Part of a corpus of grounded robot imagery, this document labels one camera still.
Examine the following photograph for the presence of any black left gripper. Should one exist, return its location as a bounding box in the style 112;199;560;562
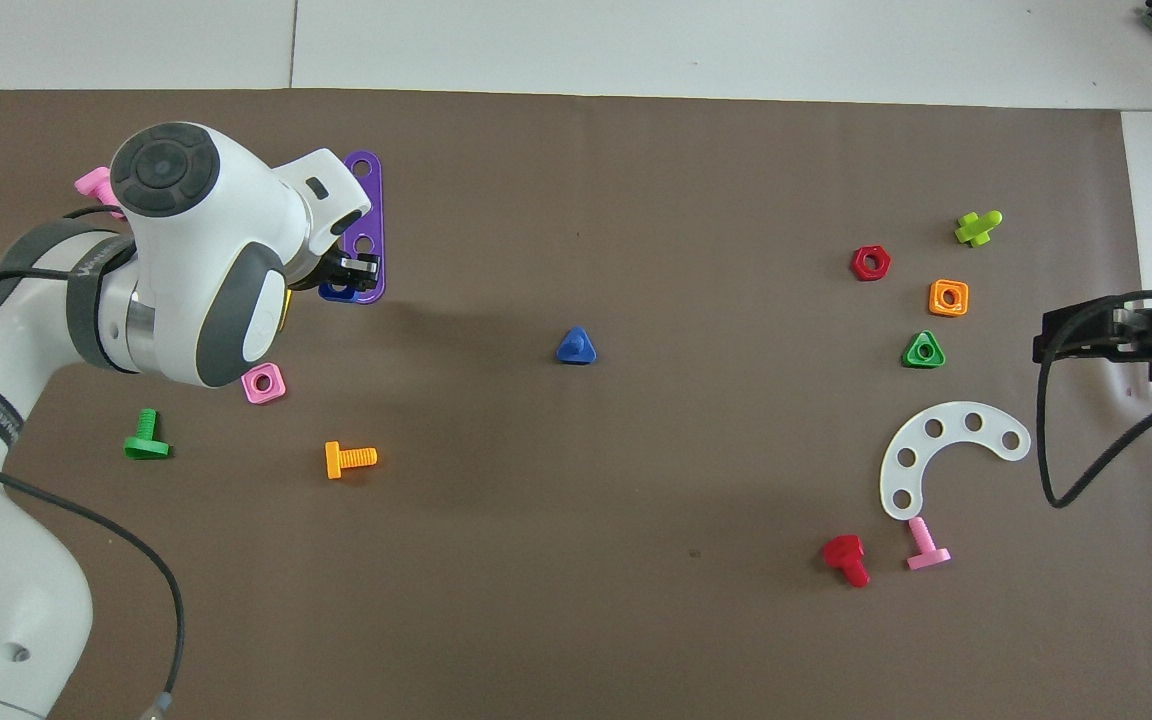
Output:
288;250;382;293

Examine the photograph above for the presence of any blue triangle-head screw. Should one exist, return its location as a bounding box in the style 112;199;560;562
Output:
556;326;599;367

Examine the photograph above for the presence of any pink square nut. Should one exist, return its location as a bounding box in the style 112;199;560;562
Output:
242;362;288;405

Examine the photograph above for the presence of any orange plastic screw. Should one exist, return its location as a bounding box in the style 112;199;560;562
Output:
325;441;378;480

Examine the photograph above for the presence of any lime green cross-head screw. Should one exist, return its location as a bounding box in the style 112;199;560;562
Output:
954;210;1004;248

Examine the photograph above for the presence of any green triangle nut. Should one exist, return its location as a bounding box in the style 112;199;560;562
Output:
901;330;947;369

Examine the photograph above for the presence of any green plastic screw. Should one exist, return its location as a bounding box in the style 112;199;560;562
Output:
123;408;171;461

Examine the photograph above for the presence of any pink plastic screw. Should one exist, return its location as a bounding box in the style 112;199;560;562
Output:
905;516;952;572
74;167;129;220

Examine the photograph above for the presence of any red plastic screw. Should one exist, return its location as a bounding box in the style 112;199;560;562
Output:
822;534;872;589

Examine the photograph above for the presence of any purple four-hole strip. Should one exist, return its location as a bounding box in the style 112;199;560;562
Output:
341;150;387;304

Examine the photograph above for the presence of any white curved five-hole strip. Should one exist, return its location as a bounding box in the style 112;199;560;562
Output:
879;401;1033;522

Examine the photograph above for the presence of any brown table mat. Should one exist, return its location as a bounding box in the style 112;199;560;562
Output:
0;88;1152;720

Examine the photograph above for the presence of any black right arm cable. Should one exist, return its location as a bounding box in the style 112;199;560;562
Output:
1036;288;1152;509

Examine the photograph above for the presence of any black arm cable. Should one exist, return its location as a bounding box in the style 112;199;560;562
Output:
1036;288;1152;509
0;205;187;720

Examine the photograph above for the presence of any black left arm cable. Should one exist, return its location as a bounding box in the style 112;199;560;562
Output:
0;205;187;720

